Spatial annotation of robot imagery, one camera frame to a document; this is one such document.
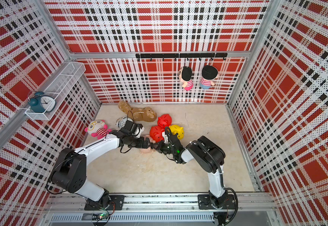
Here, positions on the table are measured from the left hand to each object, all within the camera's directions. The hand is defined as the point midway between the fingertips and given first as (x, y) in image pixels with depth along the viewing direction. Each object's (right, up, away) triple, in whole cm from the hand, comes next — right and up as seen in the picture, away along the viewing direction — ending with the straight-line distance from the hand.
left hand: (147, 144), depth 89 cm
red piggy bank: (+5, +7, +1) cm, 9 cm away
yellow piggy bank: (+18, +10, +4) cm, 21 cm away
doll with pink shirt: (+25, +45, +4) cm, 52 cm away
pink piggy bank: (+2, -3, -3) cm, 5 cm away
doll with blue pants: (+41, +47, +4) cm, 63 cm away
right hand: (+3, -1, 0) cm, 3 cm away
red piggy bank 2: (+11, +15, +9) cm, 21 cm away
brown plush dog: (-4, +20, +13) cm, 24 cm away
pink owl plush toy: (-35, +10, +7) cm, 37 cm away
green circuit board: (-20, -32, -20) cm, 43 cm away
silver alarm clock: (-22, +14, +14) cm, 30 cm away
